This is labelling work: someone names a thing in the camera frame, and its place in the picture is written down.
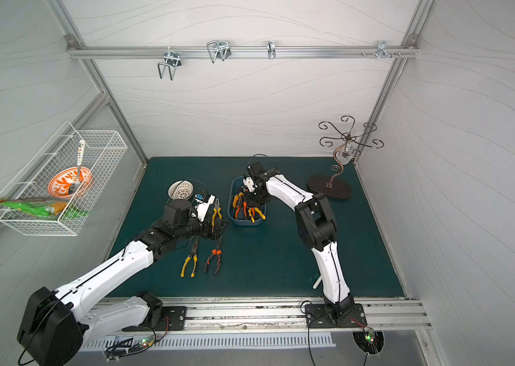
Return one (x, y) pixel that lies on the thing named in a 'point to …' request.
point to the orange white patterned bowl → (67, 183)
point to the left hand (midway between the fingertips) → (219, 219)
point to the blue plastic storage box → (235, 185)
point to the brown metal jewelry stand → (340, 188)
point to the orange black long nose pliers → (216, 252)
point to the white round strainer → (180, 190)
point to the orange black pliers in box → (241, 203)
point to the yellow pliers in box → (262, 215)
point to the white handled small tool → (318, 282)
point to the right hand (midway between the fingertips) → (250, 202)
